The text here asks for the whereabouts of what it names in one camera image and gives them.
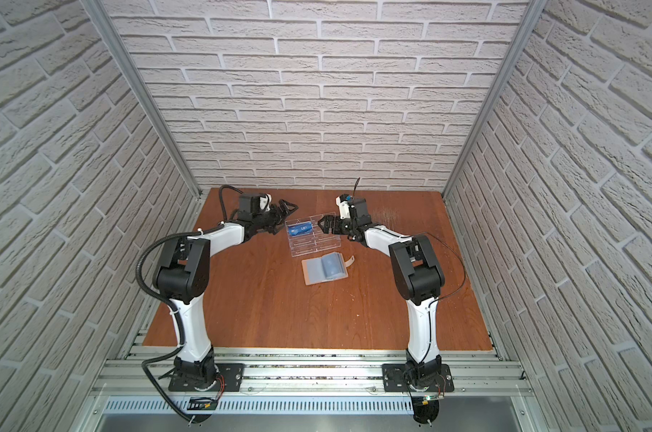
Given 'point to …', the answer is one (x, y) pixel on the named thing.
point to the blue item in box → (300, 229)
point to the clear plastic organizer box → (305, 235)
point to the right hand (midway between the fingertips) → (333, 221)
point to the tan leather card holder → (329, 267)
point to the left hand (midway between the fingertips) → (300, 209)
